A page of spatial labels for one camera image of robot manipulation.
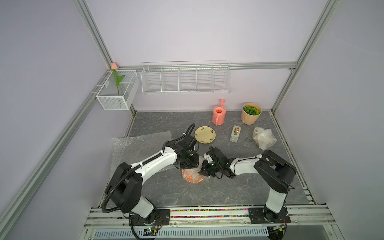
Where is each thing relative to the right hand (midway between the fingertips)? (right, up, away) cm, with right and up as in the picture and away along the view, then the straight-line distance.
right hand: (195, 171), depth 88 cm
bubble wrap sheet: (+3, +7, -1) cm, 8 cm away
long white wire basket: (-7, +62, +17) cm, 64 cm away
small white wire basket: (-46, +48, +1) cm, 67 cm away
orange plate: (-1, -2, -3) cm, 4 cm away
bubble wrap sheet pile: (-42, +11, +12) cm, 45 cm away
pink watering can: (+17, +36, +18) cm, 44 cm away
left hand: (+2, +4, -6) cm, 8 cm away
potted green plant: (+38, +36, +15) cm, 54 cm away
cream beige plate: (+7, +21, +18) cm, 28 cm away
